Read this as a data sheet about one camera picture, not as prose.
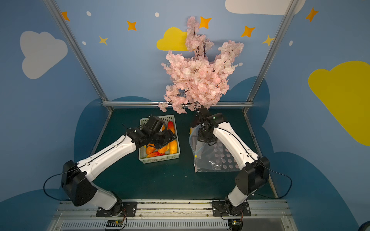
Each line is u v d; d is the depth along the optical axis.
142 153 0.93
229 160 0.93
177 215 0.73
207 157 0.86
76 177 0.41
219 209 0.74
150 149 0.90
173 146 0.92
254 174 0.43
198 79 0.60
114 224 0.73
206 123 0.56
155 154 0.91
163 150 0.89
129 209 0.75
